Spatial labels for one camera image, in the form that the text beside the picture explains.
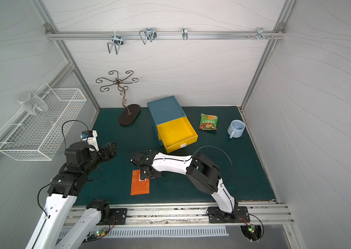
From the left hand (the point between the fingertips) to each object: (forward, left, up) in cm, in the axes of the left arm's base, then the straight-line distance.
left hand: (109, 145), depth 72 cm
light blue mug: (+25, -70, -18) cm, 77 cm away
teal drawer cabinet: (+26, -23, -3) cm, 35 cm away
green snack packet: (+33, -53, -21) cm, 66 cm away
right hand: (-6, -15, -21) cm, 27 cm away
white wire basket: (0, +29, +6) cm, 30 cm away
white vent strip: (-31, -25, -25) cm, 47 cm away
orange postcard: (-11, -11, -25) cm, 30 cm away
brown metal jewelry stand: (+45, +4, -22) cm, 50 cm away
